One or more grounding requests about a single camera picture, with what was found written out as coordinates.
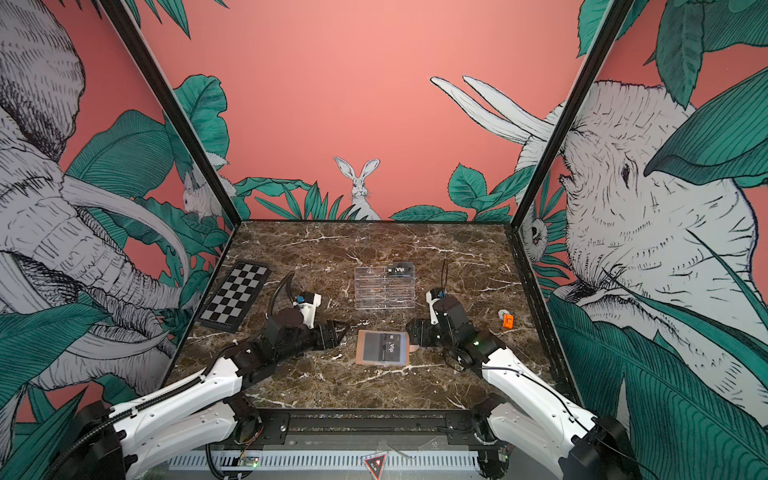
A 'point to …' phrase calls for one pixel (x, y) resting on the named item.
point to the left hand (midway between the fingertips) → (345, 324)
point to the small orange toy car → (508, 321)
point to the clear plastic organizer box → (385, 287)
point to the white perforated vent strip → (321, 461)
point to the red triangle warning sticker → (375, 464)
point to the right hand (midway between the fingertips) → (416, 322)
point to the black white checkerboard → (233, 298)
